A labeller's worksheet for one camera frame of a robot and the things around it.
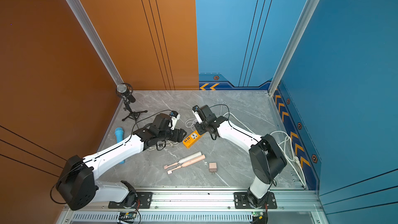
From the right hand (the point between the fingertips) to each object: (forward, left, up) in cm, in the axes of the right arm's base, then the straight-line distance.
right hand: (200, 124), depth 89 cm
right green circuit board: (-43, -28, -12) cm, 52 cm away
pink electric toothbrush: (-20, +8, -10) cm, 23 cm away
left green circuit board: (-43, +33, -14) cm, 56 cm away
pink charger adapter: (-21, -7, -10) cm, 25 cm away
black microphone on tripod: (+13, +43, +14) cm, 47 cm away
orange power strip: (-5, +5, -8) cm, 11 cm away
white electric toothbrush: (-17, +6, -9) cm, 20 cm away
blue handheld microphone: (-1, +50, -7) cm, 50 cm away
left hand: (-5, +10, +2) cm, 11 cm away
